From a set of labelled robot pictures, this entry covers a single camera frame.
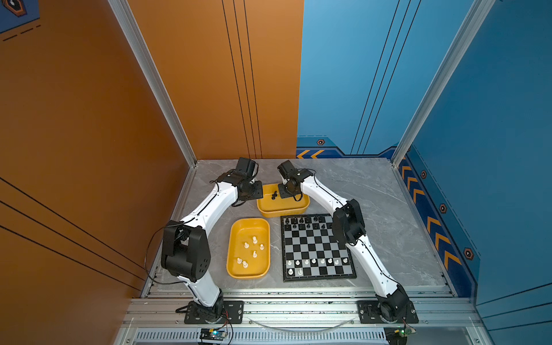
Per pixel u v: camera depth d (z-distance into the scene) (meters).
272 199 1.05
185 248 0.46
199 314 0.70
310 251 0.87
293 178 0.79
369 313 0.72
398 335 0.70
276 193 1.03
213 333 0.71
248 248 0.88
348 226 0.65
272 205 1.02
